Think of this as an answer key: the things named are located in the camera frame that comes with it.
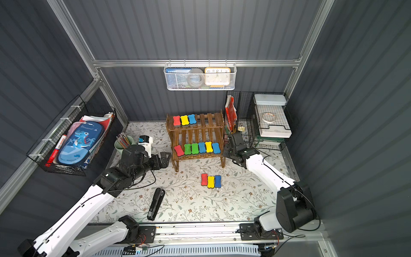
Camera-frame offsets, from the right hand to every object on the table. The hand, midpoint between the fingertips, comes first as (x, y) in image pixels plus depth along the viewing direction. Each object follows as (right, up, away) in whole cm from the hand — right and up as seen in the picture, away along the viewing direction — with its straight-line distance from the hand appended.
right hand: (230, 148), depth 87 cm
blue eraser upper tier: (-20, +16, -4) cm, 26 cm away
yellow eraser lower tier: (-12, +1, 0) cm, 12 cm away
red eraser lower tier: (-28, 0, -1) cm, 28 cm away
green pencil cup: (-64, +1, +4) cm, 64 cm away
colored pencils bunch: (-60, +5, +2) cm, 60 cm away
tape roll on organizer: (+25, +18, +9) cm, 32 cm away
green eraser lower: (-23, +1, -1) cm, 23 cm away
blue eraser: (-16, +1, 0) cm, 16 cm away
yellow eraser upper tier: (-25, +16, -4) cm, 30 cm away
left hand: (-33, -1, -16) cm, 36 cm away
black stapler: (-38, -26, -6) cm, 47 cm away
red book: (+4, +24, +30) cm, 39 cm away
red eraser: (-14, -18, +3) cm, 23 cm away
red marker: (-74, 0, -23) cm, 78 cm away
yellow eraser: (-11, -20, +2) cm, 22 cm away
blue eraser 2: (-8, +1, -1) cm, 8 cm away
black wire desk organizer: (+18, +18, +34) cm, 42 cm away
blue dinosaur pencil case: (-65, +7, -20) cm, 69 cm away
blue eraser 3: (-7, -18, +2) cm, 20 cm away
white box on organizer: (+31, +28, +15) cm, 44 cm away
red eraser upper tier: (-29, +15, -4) cm, 33 cm away
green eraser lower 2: (-19, 0, -2) cm, 19 cm away
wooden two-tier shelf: (-19, +7, +7) cm, 22 cm away
